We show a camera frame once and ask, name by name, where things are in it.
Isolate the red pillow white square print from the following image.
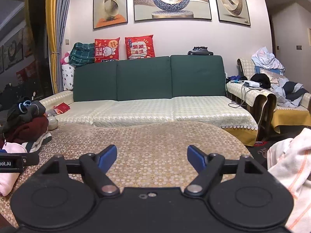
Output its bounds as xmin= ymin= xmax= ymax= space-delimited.
xmin=125 ymin=34 xmax=156 ymax=60

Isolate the grey cable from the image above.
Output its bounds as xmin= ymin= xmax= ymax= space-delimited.
xmin=228 ymin=85 xmax=251 ymax=108

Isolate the sofa with cream cover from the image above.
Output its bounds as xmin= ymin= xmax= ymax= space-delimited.
xmin=39 ymin=55 xmax=259 ymax=146

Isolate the white garment orange stitching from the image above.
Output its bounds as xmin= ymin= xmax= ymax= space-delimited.
xmin=267 ymin=127 xmax=311 ymax=233

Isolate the dark grey garment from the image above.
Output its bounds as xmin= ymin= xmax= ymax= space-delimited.
xmin=0 ymin=101 xmax=46 ymax=133

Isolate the armchair with cream cover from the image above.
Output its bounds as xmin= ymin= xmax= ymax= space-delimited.
xmin=226 ymin=58 xmax=311 ymax=146

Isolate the round cream jar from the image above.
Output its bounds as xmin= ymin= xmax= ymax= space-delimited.
xmin=47 ymin=116 xmax=58 ymax=131

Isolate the framed picture gold crescent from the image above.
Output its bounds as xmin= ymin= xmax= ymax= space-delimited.
xmin=212 ymin=0 xmax=251 ymax=26

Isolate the light blue cloth pile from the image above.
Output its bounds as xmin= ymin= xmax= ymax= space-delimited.
xmin=251 ymin=46 xmax=286 ymax=71

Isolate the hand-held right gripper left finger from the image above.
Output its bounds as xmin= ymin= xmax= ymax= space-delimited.
xmin=41 ymin=144 xmax=121 ymax=197

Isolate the yellow curtain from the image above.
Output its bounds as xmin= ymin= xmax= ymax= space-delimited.
xmin=46 ymin=0 xmax=63 ymax=95

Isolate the white patterned bag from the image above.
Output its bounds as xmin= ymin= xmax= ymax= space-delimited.
xmin=61 ymin=63 xmax=75 ymax=91

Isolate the black white striped cloth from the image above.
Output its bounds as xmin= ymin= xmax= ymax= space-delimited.
xmin=24 ymin=132 xmax=52 ymax=154

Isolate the grey curtain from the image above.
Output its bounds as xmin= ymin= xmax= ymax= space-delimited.
xmin=56 ymin=0 xmax=73 ymax=91

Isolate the grey blue garment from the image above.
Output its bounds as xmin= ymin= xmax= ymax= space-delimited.
xmin=271 ymin=78 xmax=309 ymax=108

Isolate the pink cloth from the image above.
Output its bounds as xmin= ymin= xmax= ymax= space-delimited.
xmin=0 ymin=142 xmax=28 ymax=196

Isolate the black massager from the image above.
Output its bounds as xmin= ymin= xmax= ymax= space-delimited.
xmin=188 ymin=46 xmax=214 ymax=56

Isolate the red rabbit print pillow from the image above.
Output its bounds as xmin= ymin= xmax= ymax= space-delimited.
xmin=94 ymin=37 xmax=121 ymax=63

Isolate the framed picture gold ring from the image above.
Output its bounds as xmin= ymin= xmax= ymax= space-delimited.
xmin=93 ymin=0 xmax=128 ymax=30

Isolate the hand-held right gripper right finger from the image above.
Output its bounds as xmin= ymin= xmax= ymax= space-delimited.
xmin=184 ymin=145 xmax=264 ymax=197

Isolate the green sofa back cushion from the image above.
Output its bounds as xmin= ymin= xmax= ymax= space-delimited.
xmin=170 ymin=55 xmax=226 ymax=98
xmin=73 ymin=63 xmax=119 ymax=102
xmin=116 ymin=56 xmax=173 ymax=102

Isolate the red booklet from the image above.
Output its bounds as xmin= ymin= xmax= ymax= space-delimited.
xmin=53 ymin=103 xmax=71 ymax=115

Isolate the green plaid blanket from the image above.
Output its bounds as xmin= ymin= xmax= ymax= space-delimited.
xmin=68 ymin=42 xmax=96 ymax=66

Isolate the dark glass door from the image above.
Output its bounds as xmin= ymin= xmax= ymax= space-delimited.
xmin=0 ymin=0 xmax=52 ymax=97

